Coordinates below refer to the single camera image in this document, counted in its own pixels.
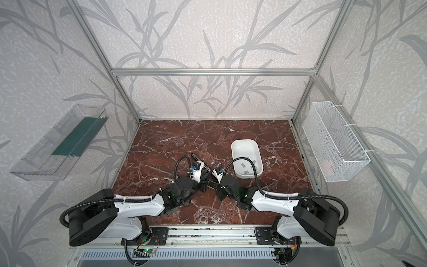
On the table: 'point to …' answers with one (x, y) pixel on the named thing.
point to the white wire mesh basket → (336, 152)
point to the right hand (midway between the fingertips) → (215, 179)
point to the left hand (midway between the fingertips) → (212, 168)
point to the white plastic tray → (247, 148)
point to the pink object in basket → (327, 167)
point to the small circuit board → (149, 250)
